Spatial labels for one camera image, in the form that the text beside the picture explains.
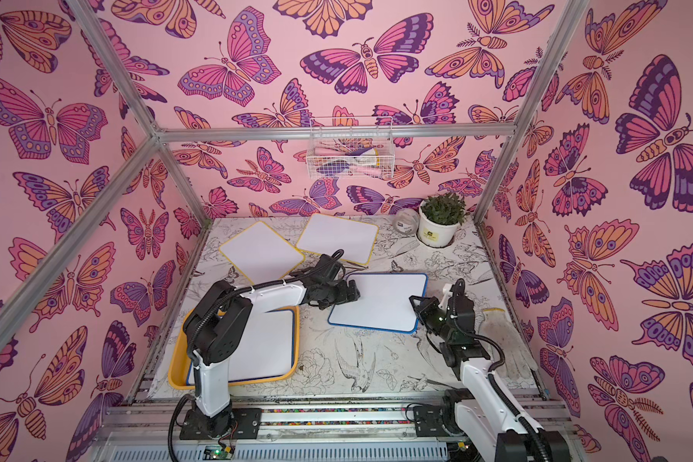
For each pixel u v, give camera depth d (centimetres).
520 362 83
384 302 85
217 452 72
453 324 63
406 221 117
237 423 73
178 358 80
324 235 117
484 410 51
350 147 95
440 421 73
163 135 92
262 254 110
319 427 74
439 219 100
